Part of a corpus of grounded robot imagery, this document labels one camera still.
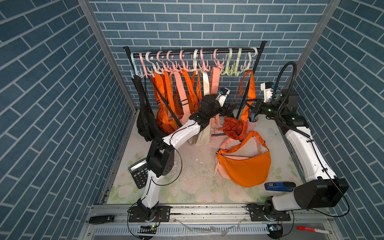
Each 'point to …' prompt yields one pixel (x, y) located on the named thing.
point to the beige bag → (204, 137)
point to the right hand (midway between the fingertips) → (247, 102)
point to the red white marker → (313, 229)
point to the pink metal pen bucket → (251, 125)
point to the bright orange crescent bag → (247, 173)
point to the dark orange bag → (235, 127)
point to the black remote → (99, 219)
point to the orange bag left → (166, 120)
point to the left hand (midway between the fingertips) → (233, 101)
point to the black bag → (147, 123)
